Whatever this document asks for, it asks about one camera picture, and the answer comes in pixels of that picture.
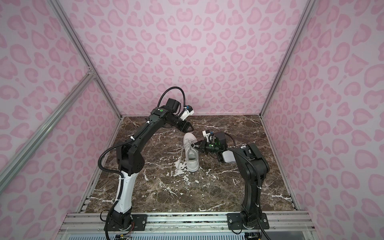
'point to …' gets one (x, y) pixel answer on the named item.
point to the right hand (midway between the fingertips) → (193, 145)
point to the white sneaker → (191, 151)
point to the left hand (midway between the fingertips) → (191, 124)
